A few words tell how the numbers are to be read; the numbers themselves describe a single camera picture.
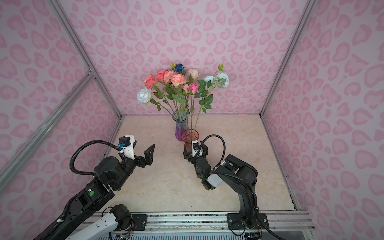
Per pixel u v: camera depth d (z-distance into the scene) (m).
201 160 0.70
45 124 0.64
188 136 0.85
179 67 0.86
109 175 0.46
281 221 0.74
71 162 0.41
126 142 0.52
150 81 0.78
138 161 0.57
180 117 0.95
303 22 0.73
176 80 0.72
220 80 0.72
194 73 0.86
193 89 0.75
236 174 0.49
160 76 0.80
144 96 0.69
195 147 0.73
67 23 0.74
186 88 0.77
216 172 0.53
